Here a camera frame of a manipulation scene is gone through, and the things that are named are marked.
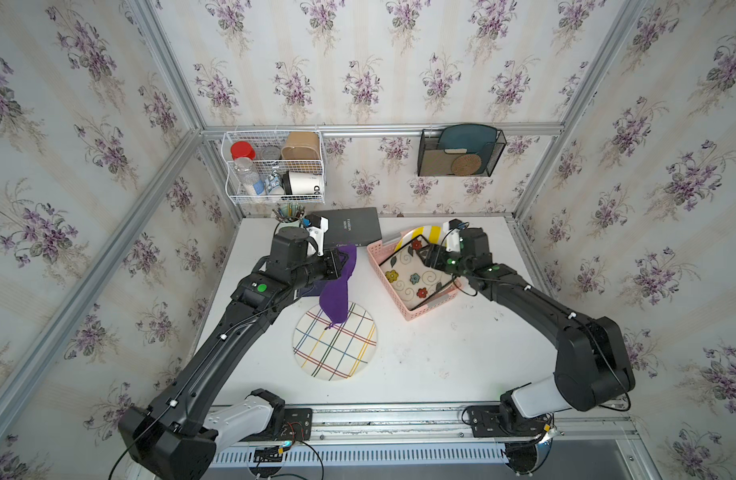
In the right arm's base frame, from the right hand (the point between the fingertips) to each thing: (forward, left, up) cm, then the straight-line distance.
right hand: (431, 250), depth 87 cm
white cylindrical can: (+19, +40, +10) cm, 45 cm away
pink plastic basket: (+10, +16, -13) cm, 23 cm away
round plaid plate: (-25, +27, -16) cm, 40 cm away
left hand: (-13, +21, +12) cm, 28 cm away
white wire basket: (+23, +49, +13) cm, 56 cm away
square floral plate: (-3, +3, -13) cm, 14 cm away
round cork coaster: (+29, -13, +10) cm, 33 cm away
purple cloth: (-19, +27, +4) cm, 33 cm away
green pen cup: (+19, +48, -5) cm, 51 cm away
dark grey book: (+23, +26, -15) cm, 37 cm away
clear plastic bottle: (+15, +54, +15) cm, 58 cm away
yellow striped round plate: (+13, -3, -7) cm, 15 cm away
